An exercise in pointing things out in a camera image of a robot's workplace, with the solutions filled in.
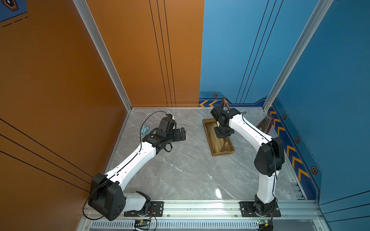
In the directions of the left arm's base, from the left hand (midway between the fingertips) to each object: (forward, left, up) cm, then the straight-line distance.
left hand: (179, 130), depth 83 cm
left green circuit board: (-42, +16, -21) cm, 50 cm away
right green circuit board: (-41, -43, -22) cm, 63 cm away
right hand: (+2, -26, -7) cm, 27 cm away
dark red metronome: (+10, -56, -5) cm, 57 cm away
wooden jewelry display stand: (0, -25, -19) cm, 31 cm away
